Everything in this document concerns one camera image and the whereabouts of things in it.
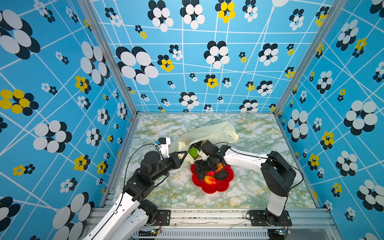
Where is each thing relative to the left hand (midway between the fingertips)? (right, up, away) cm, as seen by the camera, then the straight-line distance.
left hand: (188, 153), depth 67 cm
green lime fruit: (+2, -3, +21) cm, 21 cm away
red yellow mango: (+11, -18, +15) cm, 26 cm away
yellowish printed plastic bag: (+17, +9, +9) cm, 22 cm away
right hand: (+6, -14, +19) cm, 25 cm away
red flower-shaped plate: (+17, -21, +14) cm, 31 cm away
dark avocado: (+18, -15, +15) cm, 28 cm away
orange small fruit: (+18, -13, +23) cm, 32 cm away
